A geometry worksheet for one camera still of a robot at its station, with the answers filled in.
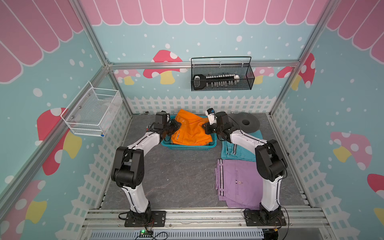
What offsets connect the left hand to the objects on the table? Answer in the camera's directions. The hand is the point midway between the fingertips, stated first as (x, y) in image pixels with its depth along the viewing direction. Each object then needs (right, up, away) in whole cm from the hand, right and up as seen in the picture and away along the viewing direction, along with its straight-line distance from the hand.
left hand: (181, 125), depth 94 cm
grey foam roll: (+47, +2, +12) cm, 48 cm away
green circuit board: (-16, -54, -22) cm, 60 cm away
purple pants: (+34, -34, -9) cm, 49 cm away
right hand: (+14, +1, +1) cm, 14 cm away
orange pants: (+6, -5, +3) cm, 8 cm away
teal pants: (+31, -17, +1) cm, 35 cm away
